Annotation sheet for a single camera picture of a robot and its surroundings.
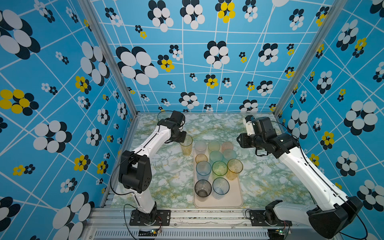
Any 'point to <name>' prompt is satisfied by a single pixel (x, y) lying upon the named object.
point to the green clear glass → (219, 169)
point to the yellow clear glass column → (186, 146)
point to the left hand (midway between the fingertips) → (181, 137)
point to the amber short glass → (200, 157)
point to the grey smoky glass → (202, 188)
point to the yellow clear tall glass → (234, 166)
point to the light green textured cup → (214, 146)
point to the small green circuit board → (150, 233)
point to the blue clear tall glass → (220, 186)
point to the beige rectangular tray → (233, 199)
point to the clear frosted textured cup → (200, 147)
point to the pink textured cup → (227, 145)
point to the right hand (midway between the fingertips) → (241, 138)
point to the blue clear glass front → (203, 169)
